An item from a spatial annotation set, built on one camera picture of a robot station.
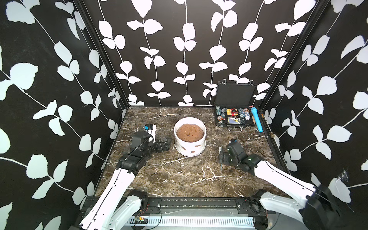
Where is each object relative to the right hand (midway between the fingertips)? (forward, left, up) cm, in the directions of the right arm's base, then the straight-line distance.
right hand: (222, 154), depth 85 cm
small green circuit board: (-32, +44, -7) cm, 55 cm away
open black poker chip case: (+45, -16, -6) cm, 48 cm away
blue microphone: (+42, -33, -5) cm, 53 cm away
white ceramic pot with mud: (+12, +20, +4) cm, 23 cm away
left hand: (+2, +33, +15) cm, 36 cm away
